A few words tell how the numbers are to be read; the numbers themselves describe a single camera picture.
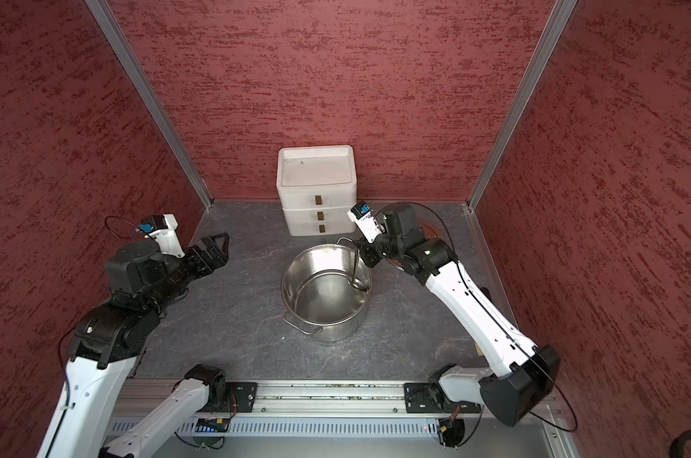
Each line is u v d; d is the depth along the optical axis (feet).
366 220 2.01
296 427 2.54
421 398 2.43
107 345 1.24
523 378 1.23
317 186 3.03
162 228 1.71
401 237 1.72
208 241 1.78
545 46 2.51
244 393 2.43
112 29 2.41
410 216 1.74
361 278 2.93
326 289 3.10
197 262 1.75
